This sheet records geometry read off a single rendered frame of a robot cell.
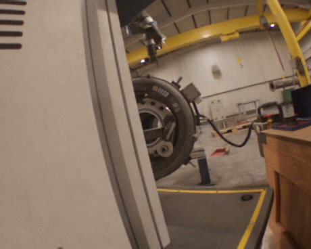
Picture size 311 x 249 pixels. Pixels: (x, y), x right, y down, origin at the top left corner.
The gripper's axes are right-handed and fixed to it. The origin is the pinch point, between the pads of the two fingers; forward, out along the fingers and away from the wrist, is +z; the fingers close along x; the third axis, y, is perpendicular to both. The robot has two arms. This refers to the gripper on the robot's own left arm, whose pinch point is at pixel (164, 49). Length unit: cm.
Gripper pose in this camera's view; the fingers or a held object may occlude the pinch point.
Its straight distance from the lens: 118.9
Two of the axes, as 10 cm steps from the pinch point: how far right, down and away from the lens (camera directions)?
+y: 5.8, -5.2, 6.2
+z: 5.8, 8.0, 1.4
